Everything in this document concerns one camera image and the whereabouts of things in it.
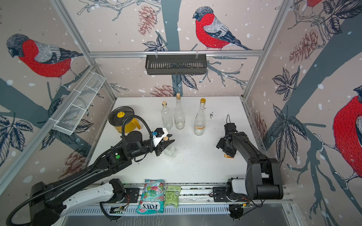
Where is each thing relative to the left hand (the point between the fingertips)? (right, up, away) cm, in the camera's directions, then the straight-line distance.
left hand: (173, 135), depth 66 cm
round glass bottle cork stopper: (+2, +8, +28) cm, 29 cm away
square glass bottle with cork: (-7, +8, +25) cm, 27 cm away
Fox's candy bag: (-11, -33, +4) cm, 35 cm away
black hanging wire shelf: (-1, +47, +39) cm, 62 cm away
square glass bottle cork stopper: (-3, 0, -9) cm, 9 cm away
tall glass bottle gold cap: (+15, +3, +25) cm, 29 cm away
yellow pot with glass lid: (-41, +8, +26) cm, 49 cm away
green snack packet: (-1, -32, +7) cm, 33 cm away
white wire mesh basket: (-63, +6, +14) cm, 65 cm away
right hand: (+30, -11, +23) cm, 39 cm away
